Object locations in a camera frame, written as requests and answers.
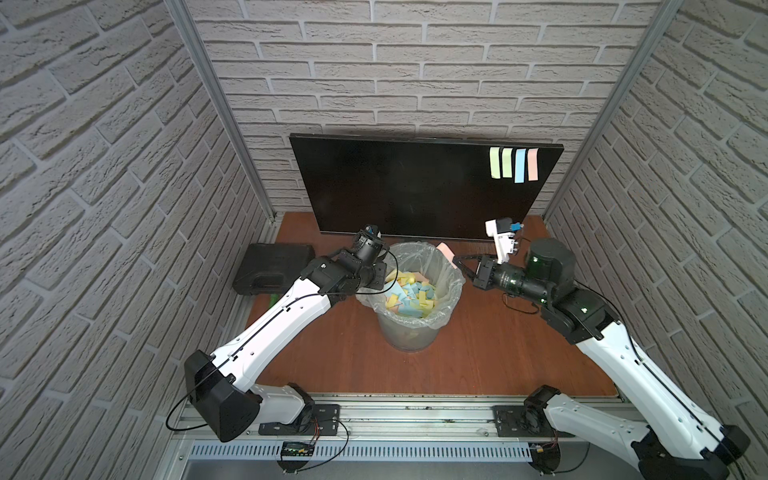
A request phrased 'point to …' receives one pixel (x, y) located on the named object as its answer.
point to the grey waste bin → (405, 336)
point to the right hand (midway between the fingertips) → (456, 260)
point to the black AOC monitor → (414, 187)
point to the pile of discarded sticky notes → (410, 295)
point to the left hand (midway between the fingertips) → (371, 261)
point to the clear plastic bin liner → (432, 265)
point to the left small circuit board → (297, 449)
